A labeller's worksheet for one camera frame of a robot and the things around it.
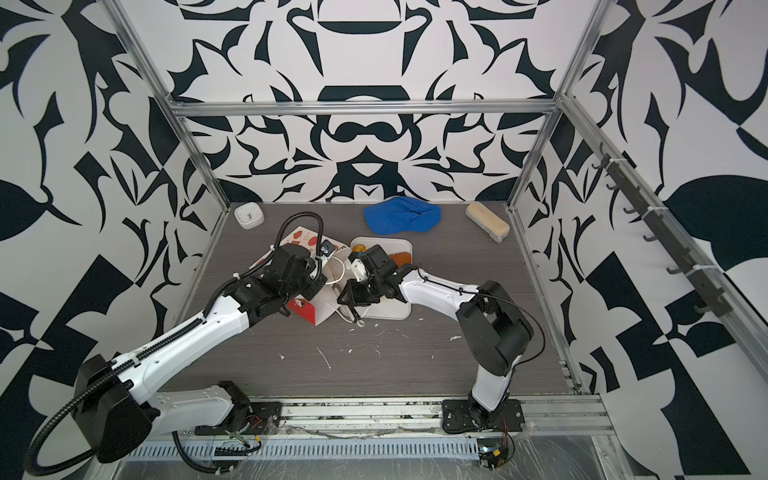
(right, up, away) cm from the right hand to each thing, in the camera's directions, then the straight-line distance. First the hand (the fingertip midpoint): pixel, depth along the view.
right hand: (340, 299), depth 83 cm
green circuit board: (+37, -33, -12) cm, 51 cm away
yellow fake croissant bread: (+3, +13, +19) cm, 23 cm away
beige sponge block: (+50, +22, +28) cm, 61 cm away
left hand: (-6, +11, -4) cm, 13 cm away
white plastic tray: (+13, -5, +10) cm, 17 cm away
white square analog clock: (-38, +25, +29) cm, 54 cm away
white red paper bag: (0, +13, -13) cm, 18 cm away
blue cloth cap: (+18, +25, +29) cm, 43 cm away
